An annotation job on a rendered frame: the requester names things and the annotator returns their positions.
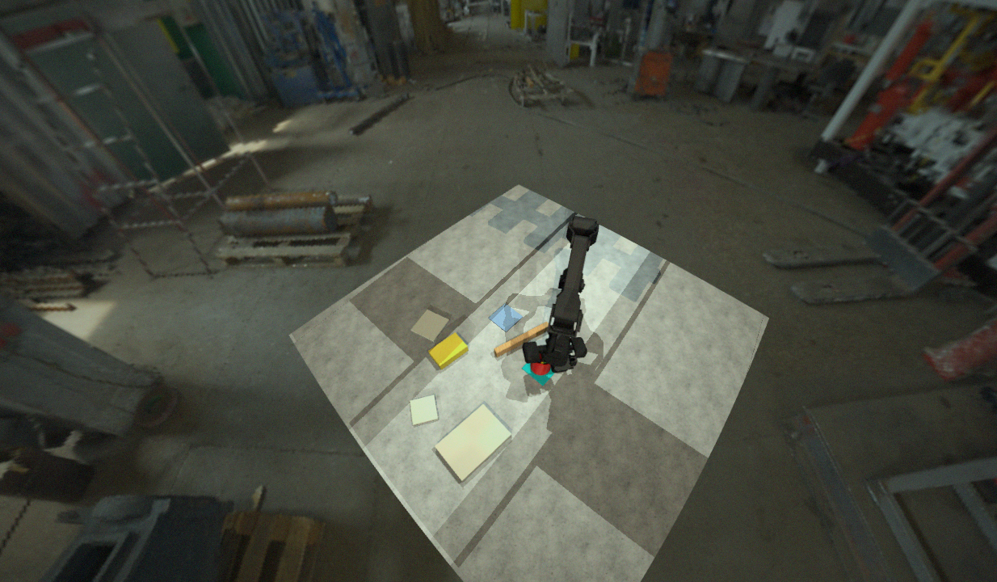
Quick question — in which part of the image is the yellow rectangular block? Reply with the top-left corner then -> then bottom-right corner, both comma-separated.
428,333 -> 468,369

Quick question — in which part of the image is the pale cream flat square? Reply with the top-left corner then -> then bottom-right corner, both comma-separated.
411,310 -> 449,342

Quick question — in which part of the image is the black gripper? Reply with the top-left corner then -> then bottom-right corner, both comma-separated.
522,337 -> 587,364

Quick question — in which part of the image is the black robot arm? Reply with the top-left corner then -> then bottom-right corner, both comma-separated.
545,216 -> 599,373

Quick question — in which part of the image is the cream flat square block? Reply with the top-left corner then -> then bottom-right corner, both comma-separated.
410,395 -> 439,426

